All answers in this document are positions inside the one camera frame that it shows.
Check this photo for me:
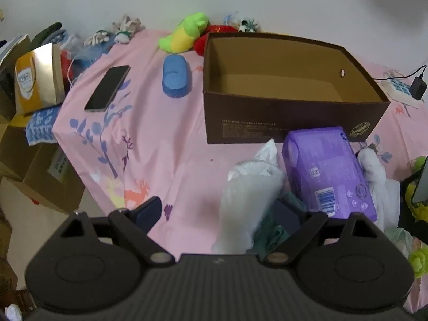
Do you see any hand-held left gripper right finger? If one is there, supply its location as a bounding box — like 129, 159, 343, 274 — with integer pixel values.
264, 199, 385, 265

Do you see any dark green phone stand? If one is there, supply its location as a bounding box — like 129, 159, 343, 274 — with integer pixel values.
399, 170, 428, 241

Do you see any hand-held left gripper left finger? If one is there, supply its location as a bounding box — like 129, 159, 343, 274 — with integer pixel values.
62, 197, 176, 265

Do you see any brown cardboard box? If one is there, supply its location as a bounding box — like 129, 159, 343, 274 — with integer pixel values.
203, 32, 391, 144

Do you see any dark green cloth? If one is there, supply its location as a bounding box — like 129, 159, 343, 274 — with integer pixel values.
32, 22, 63, 45

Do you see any dark smartphone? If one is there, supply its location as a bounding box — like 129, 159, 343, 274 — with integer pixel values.
83, 65, 131, 112

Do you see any yellow paper bag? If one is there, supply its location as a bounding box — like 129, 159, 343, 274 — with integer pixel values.
15, 43, 66, 114

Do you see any clear plastic bag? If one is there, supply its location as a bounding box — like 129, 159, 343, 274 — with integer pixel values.
228, 139, 288, 181

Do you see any white power strip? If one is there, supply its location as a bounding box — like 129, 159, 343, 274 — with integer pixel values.
381, 75, 423, 109

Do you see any small white plush toy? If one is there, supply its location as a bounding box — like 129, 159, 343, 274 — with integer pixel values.
83, 30, 111, 47

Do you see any white flower plush toy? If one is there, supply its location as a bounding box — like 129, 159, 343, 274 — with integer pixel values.
112, 14, 146, 44

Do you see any blue plastic bag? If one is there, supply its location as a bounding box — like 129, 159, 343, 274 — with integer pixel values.
62, 33, 111, 81

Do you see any teal cloth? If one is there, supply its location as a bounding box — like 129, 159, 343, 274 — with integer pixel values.
247, 190, 308, 255

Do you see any red plush toy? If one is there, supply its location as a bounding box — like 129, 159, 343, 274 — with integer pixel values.
194, 24, 239, 57

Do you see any blue white patterned cloth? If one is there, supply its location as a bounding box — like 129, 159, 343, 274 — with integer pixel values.
26, 105, 62, 147

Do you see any purple tissue pack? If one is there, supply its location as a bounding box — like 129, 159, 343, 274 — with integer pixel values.
282, 126, 378, 222

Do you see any green yellow plush toy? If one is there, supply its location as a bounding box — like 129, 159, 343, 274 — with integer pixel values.
158, 12, 209, 54

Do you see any green patterned cloth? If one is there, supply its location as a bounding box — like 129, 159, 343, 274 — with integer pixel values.
384, 228, 415, 261

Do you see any plain cardboard box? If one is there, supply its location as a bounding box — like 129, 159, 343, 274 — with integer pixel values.
0, 125, 86, 215

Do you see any black white plush toy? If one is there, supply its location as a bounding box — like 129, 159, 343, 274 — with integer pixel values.
234, 15, 261, 33

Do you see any black charger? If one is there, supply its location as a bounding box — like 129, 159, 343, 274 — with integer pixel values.
411, 76, 428, 101

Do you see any white soft cloth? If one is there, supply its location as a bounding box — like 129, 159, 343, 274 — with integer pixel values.
358, 148, 401, 231

